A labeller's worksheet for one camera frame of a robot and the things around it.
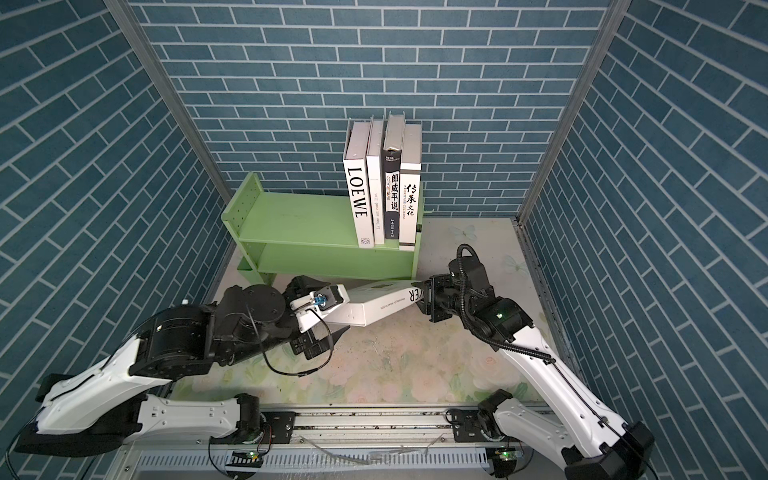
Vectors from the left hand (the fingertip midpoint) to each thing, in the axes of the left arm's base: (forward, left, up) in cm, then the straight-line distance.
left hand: (338, 307), depth 56 cm
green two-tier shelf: (+25, +11, -8) cm, 29 cm away
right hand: (+11, -13, -8) cm, 19 cm away
